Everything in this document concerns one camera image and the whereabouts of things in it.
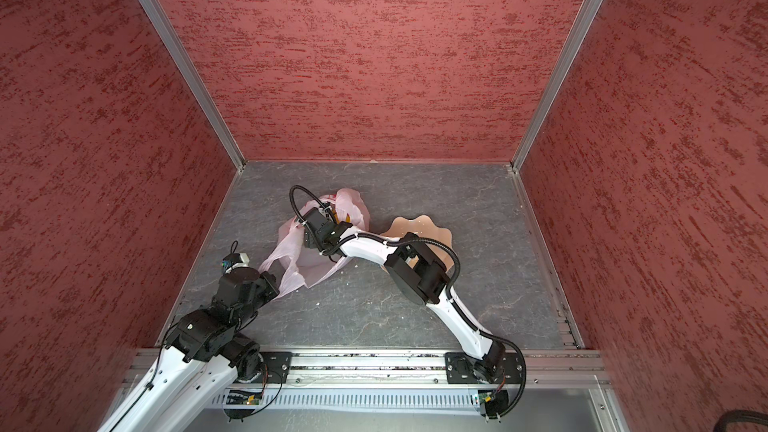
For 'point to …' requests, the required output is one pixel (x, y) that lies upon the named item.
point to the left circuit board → (243, 397)
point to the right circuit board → (495, 401)
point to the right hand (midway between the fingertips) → (319, 238)
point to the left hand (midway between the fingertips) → (277, 283)
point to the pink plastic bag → (294, 261)
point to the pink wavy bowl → (424, 226)
